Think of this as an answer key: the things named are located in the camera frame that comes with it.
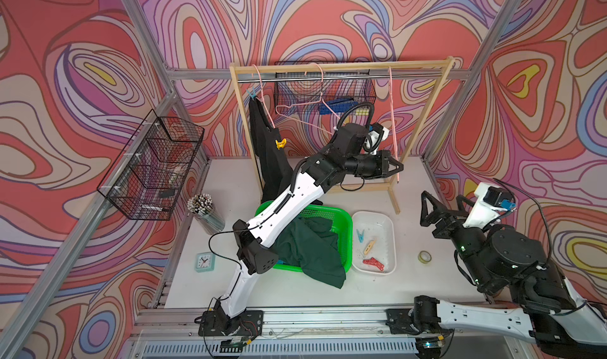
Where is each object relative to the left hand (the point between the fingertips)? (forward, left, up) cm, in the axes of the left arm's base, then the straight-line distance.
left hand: (407, 169), depth 61 cm
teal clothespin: (+49, +49, -6) cm, 70 cm away
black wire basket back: (+52, +28, -9) cm, 59 cm away
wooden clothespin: (-3, +2, -39) cm, 39 cm away
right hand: (-11, -4, 0) cm, 11 cm away
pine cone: (+3, +62, -29) cm, 69 cm away
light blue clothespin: (+1, +5, -40) cm, 40 cm away
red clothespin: (-10, +1, -40) cm, 41 cm away
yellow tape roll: (-7, -18, -40) cm, 44 cm away
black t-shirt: (+9, +37, -8) cm, 39 cm away
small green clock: (-10, +63, -39) cm, 75 cm away
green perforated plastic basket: (+4, +12, -35) cm, 37 cm away
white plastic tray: (+5, -3, -40) cm, 40 cm away
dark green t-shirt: (-10, +25, -24) cm, 36 cm away
